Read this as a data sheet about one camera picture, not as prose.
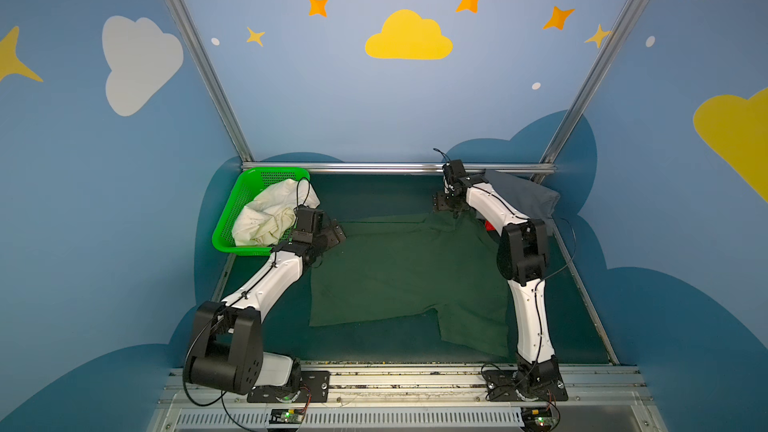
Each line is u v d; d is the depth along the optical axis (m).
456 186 0.80
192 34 0.80
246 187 1.11
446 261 0.96
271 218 1.01
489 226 0.71
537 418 0.71
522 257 0.61
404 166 1.36
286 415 0.71
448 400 0.74
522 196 1.04
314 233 0.70
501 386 0.74
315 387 0.74
